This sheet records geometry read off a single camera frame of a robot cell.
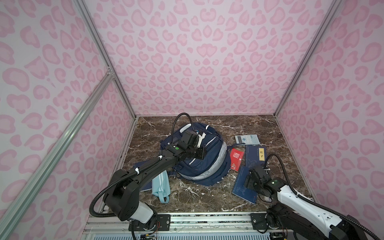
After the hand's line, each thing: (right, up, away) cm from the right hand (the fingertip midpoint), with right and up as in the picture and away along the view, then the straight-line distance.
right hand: (250, 184), depth 85 cm
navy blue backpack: (-20, +13, -7) cm, 25 cm away
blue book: (-58, +1, -4) cm, 58 cm away
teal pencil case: (-50, 0, -3) cm, 50 cm away
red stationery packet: (-5, +14, +10) cm, 18 cm away
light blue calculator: (+8, +24, +18) cm, 31 cm away
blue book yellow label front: (-7, -2, -3) cm, 8 cm away
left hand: (-24, +19, -4) cm, 31 cm away
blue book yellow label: (+7, +15, +10) cm, 19 cm away
